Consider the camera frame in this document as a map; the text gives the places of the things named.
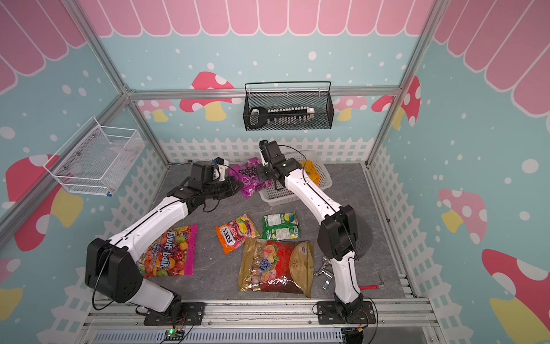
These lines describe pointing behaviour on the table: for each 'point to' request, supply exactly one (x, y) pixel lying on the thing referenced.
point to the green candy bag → (280, 226)
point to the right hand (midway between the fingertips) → (263, 168)
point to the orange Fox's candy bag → (233, 234)
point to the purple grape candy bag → (247, 174)
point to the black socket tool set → (260, 117)
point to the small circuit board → (173, 335)
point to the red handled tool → (382, 286)
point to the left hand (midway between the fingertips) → (244, 187)
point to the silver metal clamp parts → (325, 271)
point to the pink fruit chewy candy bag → (171, 254)
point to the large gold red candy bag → (277, 266)
